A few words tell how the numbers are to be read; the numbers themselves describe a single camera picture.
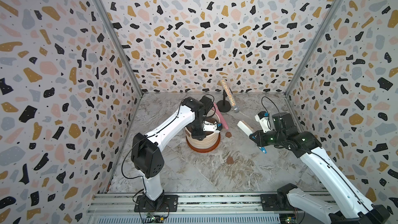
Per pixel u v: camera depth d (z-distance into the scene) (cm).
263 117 65
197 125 68
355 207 38
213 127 72
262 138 63
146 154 44
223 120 103
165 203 73
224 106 111
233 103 97
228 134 100
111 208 73
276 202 73
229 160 88
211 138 82
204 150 90
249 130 75
